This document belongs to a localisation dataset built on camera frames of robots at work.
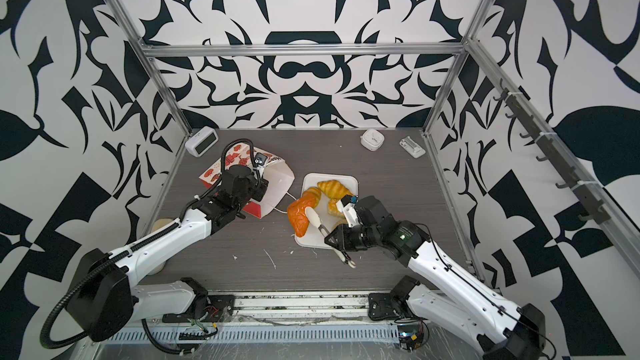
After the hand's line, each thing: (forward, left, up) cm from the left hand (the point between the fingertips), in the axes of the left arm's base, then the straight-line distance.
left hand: (260, 168), depth 82 cm
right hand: (-24, -21, -3) cm, 32 cm away
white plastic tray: (-19, -17, -11) cm, 28 cm away
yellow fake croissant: (+1, -25, -16) cm, 30 cm away
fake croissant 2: (-7, -24, -17) cm, 30 cm away
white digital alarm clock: (+25, +30, -13) cm, 41 cm away
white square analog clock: (+27, -44, -18) cm, 55 cm away
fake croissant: (+1, -18, -17) cm, 25 cm away
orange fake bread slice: (-14, -12, -7) cm, 19 cm away
